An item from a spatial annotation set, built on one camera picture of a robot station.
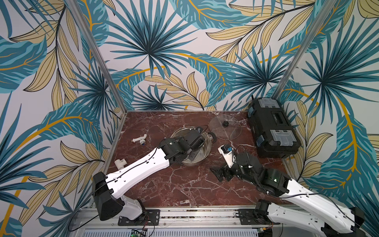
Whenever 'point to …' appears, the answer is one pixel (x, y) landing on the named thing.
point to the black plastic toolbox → (275, 136)
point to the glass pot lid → (225, 127)
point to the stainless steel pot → (203, 151)
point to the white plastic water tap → (142, 139)
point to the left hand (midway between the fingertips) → (189, 148)
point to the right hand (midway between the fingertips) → (217, 161)
